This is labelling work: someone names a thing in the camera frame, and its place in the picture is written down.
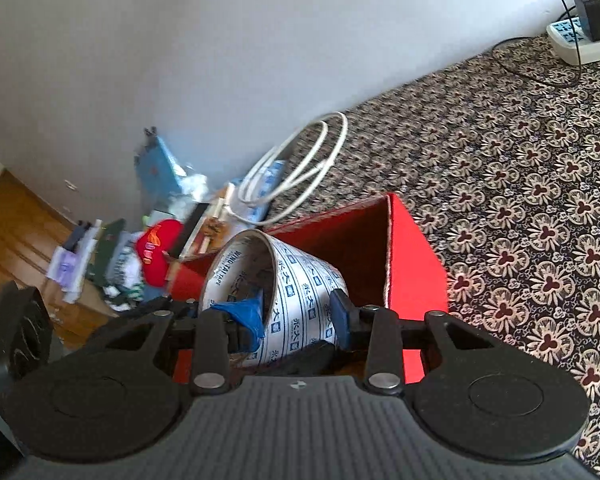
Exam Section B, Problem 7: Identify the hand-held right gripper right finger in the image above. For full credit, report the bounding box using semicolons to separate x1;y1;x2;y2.
330;290;503;395

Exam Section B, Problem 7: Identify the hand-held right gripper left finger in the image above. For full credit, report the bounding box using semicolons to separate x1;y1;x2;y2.
97;297;266;395

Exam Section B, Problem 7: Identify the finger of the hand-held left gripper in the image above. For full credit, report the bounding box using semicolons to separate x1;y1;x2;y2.
122;296;201;318

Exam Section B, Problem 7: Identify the white printed tape roll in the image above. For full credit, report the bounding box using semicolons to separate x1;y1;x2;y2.
200;230;348;368

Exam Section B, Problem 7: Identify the red paper bag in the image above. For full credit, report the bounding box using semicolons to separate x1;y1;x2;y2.
167;111;451;386

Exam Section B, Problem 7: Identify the white printed cloth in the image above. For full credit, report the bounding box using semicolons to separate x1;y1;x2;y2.
105;245;146;306

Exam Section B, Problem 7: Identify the red patterned pouch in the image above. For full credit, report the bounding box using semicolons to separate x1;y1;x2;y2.
135;219;183;287

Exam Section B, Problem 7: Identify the dark green flat object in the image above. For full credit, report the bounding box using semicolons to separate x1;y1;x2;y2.
87;219;127;286

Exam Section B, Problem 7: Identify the purple packet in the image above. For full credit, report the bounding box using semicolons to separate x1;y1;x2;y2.
47;250;83;291

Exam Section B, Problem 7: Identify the black flat object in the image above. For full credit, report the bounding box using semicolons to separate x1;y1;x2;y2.
172;202;211;261

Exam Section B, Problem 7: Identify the orange printed card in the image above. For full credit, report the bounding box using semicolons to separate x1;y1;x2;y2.
197;185;236;256

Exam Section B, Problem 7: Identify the wooden cabinet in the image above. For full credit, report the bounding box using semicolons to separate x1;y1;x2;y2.
0;170;126;356

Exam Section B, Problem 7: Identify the crumpled white paper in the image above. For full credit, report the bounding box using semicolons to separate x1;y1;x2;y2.
177;162;211;201

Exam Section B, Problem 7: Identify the light blue box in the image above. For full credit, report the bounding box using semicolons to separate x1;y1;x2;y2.
134;127;191;201

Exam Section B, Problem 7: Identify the blue and white packet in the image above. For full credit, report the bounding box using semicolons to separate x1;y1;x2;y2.
232;160;288;226

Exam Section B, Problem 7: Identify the floral patterned cloth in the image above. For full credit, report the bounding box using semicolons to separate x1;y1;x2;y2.
260;35;600;480

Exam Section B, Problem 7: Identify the white power strip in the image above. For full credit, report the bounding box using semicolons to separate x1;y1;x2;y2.
546;6;600;66

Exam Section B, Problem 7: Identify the black charger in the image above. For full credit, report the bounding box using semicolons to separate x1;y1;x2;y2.
572;0;600;42

